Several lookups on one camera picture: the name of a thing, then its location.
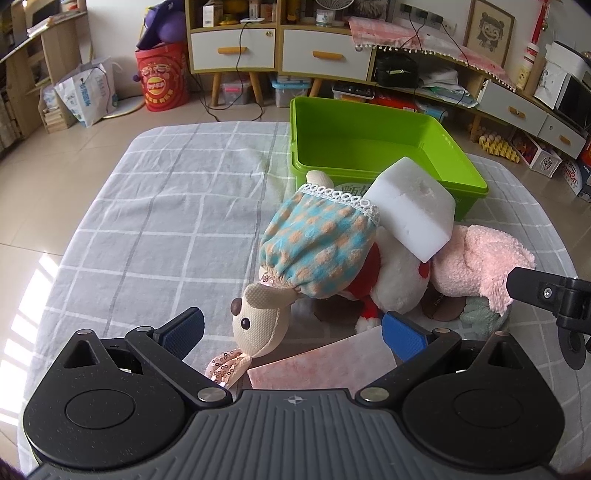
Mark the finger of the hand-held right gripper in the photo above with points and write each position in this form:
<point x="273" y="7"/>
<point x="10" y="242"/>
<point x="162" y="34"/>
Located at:
<point x="531" y="288"/>

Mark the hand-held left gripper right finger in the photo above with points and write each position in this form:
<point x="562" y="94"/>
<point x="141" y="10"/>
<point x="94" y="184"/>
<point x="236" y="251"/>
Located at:
<point x="404" y="339"/>

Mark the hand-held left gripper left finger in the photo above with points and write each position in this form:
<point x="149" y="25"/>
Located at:
<point x="184" y="330"/>

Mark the pink plush toy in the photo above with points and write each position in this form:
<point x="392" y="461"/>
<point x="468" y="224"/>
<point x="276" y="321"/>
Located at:
<point x="480" y="263"/>

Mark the red and white santa plush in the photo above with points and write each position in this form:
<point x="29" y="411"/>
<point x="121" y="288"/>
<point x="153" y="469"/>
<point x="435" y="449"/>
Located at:
<point x="397" y="281"/>

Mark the grey-green plush toy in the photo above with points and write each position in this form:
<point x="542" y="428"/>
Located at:
<point x="480" y="318"/>

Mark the pink marbled sponge sheet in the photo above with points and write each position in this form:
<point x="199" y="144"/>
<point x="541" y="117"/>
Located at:
<point x="332" y="369"/>

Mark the white sponge block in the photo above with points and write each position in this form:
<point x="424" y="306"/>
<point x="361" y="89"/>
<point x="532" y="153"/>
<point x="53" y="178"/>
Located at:
<point x="415" y="207"/>

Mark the plush doll with dotted dress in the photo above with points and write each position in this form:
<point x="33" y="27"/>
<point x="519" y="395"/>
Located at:
<point x="314" y="240"/>

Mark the green plastic bin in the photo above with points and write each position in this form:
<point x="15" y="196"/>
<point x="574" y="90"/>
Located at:
<point x="346" y="134"/>

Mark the red cardboard box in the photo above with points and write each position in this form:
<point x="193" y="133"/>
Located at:
<point x="582" y="173"/>

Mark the white cardboard box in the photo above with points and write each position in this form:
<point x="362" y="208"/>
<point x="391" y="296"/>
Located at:
<point x="545" y="159"/>

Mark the yellow egg tray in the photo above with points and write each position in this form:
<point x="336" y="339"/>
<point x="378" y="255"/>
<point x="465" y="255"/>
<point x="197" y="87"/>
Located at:
<point x="498" y="147"/>

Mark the low cabinet with grey drawers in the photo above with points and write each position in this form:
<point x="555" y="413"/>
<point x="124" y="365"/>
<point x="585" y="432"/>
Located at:
<point x="517" y="113"/>

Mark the clear plastic storage box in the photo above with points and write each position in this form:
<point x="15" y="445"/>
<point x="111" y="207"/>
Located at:
<point x="291" y="92"/>
<point x="236" y="94"/>

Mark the red printed bucket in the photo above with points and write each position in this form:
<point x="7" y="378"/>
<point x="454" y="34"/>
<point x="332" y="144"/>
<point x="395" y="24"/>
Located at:
<point x="161" y="78"/>

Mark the white paper bag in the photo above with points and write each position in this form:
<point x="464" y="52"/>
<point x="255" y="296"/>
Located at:
<point x="87" y="92"/>

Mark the black bag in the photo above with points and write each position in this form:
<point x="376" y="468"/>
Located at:
<point x="395" y="69"/>

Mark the framed cartoon picture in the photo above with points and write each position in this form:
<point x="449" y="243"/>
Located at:
<point x="489" y="32"/>

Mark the red hanging ornament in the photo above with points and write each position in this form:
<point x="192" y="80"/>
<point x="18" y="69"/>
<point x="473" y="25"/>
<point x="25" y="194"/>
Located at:
<point x="539" y="21"/>

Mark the pink lace-edged cloth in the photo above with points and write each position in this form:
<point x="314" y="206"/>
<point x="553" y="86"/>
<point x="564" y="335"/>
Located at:
<point x="406" y="39"/>

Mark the wooden cabinet with white drawers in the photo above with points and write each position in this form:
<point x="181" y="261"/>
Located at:
<point x="258" y="46"/>

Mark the wooden bookshelf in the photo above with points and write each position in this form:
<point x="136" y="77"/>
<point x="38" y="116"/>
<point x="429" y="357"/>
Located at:
<point x="51" y="55"/>

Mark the purple plush toy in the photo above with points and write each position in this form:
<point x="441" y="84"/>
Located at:
<point x="166" y="23"/>

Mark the small white desk fan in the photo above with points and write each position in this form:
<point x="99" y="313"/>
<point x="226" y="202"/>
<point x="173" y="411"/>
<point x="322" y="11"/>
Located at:
<point x="332" y="9"/>

